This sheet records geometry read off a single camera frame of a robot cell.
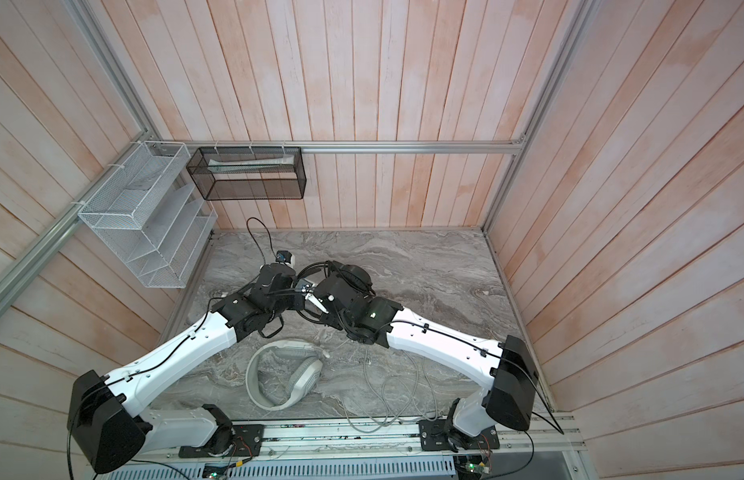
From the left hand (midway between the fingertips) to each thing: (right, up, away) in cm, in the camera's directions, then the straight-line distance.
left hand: (302, 293), depth 80 cm
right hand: (+9, +1, -4) cm, 10 cm away
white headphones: (+2, -22, -6) cm, 22 cm away
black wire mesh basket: (-23, +40, +22) cm, 51 cm away
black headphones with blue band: (+14, +5, -4) cm, 15 cm away
